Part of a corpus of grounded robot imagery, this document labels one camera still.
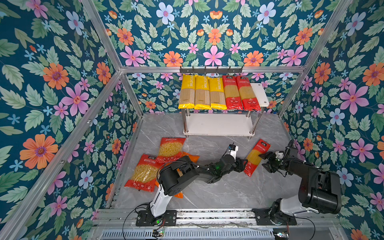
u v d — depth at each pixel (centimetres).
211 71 93
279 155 85
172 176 51
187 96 78
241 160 78
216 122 103
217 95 79
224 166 69
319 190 46
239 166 76
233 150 79
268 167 84
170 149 93
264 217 73
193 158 94
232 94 80
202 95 79
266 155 84
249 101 76
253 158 93
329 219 74
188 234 70
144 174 85
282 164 70
